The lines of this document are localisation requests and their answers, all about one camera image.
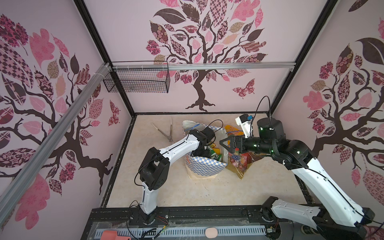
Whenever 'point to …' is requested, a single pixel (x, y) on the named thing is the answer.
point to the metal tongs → (170, 137)
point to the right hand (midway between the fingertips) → (226, 139)
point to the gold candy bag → (239, 162)
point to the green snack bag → (215, 156)
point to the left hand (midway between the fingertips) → (199, 159)
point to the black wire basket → (139, 81)
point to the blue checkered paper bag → (201, 168)
